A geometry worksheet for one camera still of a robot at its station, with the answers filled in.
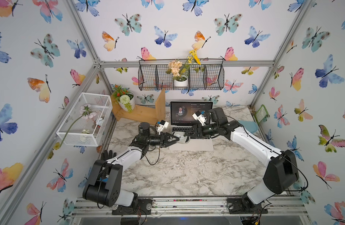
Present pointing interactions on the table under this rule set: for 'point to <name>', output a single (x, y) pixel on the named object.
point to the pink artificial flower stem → (86, 112)
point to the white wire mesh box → (85, 124)
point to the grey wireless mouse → (183, 138)
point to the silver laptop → (181, 119)
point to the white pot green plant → (125, 98)
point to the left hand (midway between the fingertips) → (178, 140)
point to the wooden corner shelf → (146, 114)
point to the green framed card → (261, 114)
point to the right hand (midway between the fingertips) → (189, 132)
